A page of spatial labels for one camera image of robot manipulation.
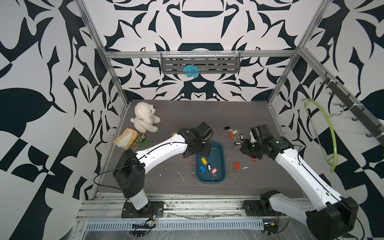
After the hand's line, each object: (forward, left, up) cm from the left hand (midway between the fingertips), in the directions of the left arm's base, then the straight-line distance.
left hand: (205, 147), depth 81 cm
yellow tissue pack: (+13, +48, -9) cm, 51 cm away
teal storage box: (-7, -4, -13) cm, 15 cm away
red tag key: (-5, -18, -14) cm, 24 cm away
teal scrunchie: (+41, +6, +20) cm, 46 cm away
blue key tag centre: (-7, +2, -13) cm, 15 cm away
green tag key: (+13, +40, -12) cm, 43 cm away
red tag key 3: (-2, -30, -14) cm, 33 cm away
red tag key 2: (+16, -22, -13) cm, 30 cm away
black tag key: (+21, -17, -13) cm, 30 cm away
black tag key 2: (+14, -27, -14) cm, 33 cm away
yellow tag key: (-2, 0, -12) cm, 13 cm away
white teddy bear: (+19, +35, +2) cm, 40 cm away
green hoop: (+2, -59, +11) cm, 60 cm away
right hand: (-1, -18, +2) cm, 18 cm away
